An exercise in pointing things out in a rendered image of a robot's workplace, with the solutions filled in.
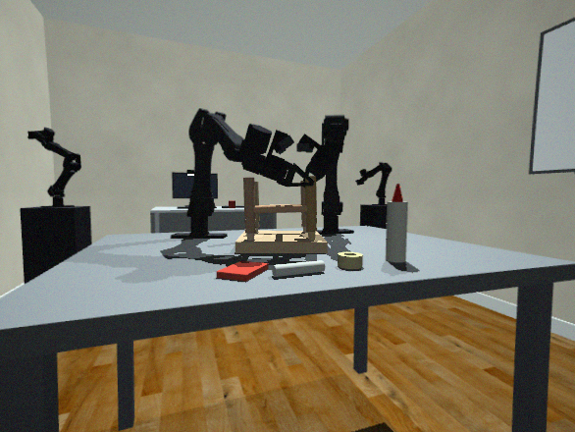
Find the beige roll of masking tape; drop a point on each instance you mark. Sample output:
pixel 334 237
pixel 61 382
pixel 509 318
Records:
pixel 350 260

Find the red flat block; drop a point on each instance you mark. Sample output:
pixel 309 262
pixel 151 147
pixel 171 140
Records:
pixel 242 271

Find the tan wooden stool seat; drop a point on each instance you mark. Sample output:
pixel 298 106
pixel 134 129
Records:
pixel 281 242

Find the brown wooden stool legs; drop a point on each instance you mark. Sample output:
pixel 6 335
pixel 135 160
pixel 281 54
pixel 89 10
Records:
pixel 308 208

